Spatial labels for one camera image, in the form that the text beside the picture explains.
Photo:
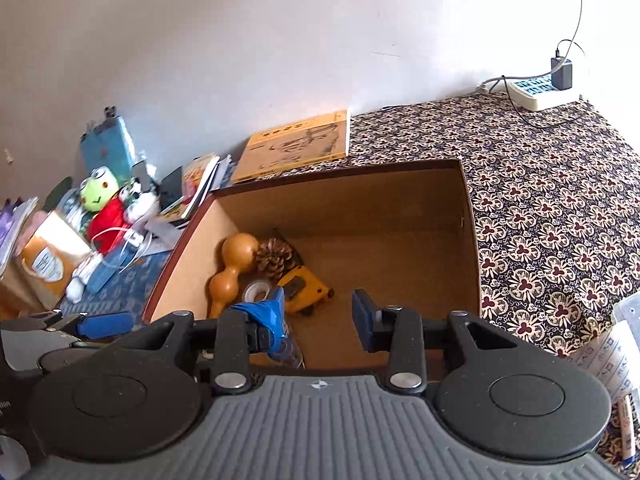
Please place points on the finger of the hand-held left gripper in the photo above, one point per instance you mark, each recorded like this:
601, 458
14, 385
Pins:
105, 324

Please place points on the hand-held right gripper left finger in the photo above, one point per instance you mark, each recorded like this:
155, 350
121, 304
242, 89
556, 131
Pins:
272, 320

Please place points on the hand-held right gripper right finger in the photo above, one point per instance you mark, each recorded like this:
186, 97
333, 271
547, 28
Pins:
362, 325

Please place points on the clear tape roll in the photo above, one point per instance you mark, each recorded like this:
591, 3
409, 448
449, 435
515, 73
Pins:
247, 290

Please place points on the clear correction tape dispenser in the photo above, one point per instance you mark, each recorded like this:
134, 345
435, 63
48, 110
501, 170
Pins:
292, 355

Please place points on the brown pine cone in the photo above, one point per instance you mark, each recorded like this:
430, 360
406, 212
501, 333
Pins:
275, 257

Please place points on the wooden gourd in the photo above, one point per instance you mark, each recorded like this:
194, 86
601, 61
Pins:
240, 250

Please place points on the brown cardboard box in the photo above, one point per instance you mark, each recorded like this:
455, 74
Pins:
390, 240

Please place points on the blue glasses case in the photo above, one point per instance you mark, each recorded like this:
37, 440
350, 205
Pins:
112, 270

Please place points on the white and orange paper bag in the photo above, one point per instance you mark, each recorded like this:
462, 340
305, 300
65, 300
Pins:
45, 260

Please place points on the purple and white packet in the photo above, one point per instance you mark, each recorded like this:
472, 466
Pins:
15, 225

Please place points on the small black and white plush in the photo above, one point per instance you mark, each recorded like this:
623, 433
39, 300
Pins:
140, 200

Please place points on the green frog plush toy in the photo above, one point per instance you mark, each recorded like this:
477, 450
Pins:
100, 192

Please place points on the black smartphone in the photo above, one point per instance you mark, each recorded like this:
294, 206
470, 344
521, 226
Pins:
172, 182

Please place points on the stack of books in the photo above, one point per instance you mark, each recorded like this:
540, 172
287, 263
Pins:
197, 177

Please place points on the yellow book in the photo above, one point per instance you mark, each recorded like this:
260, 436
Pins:
290, 145

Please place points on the floral patterned table cloth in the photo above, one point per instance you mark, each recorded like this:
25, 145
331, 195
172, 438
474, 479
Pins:
550, 210

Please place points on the white paper sheet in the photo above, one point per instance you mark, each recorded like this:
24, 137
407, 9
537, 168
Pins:
615, 355

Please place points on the white power strip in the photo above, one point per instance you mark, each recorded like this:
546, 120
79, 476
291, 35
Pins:
535, 92

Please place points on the black power adapter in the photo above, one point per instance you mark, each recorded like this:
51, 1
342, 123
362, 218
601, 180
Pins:
562, 72

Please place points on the white wall switch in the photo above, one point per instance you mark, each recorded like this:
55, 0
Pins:
6, 155

